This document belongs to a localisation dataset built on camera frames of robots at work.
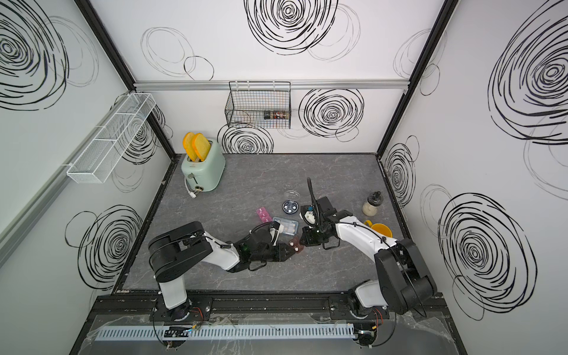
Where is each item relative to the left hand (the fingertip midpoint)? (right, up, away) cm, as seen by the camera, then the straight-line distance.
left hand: (295, 254), depth 85 cm
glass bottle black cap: (+32, +20, +5) cm, 39 cm away
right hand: (+3, +5, 0) cm, 5 cm away
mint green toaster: (-39, +31, +12) cm, 51 cm away
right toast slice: (-42, +44, +15) cm, 63 cm away
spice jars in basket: (-7, +56, +7) cm, 57 cm away
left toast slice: (-46, +43, +10) cm, 64 cm away
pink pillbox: (-13, +13, +11) cm, 22 cm away
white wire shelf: (-66, +34, -14) cm, 76 cm away
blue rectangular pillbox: (-2, +9, +7) cm, 11 cm away
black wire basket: (-19, +71, +39) cm, 83 cm away
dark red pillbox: (0, +3, +3) cm, 4 cm away
